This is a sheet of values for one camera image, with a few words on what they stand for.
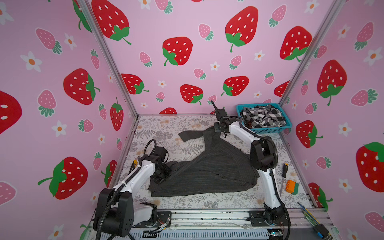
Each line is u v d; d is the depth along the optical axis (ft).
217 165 2.99
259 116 3.46
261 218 2.36
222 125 2.54
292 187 2.69
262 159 1.95
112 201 1.31
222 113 2.70
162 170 2.39
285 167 2.95
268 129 3.41
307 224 2.41
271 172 1.98
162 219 2.41
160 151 2.35
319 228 2.34
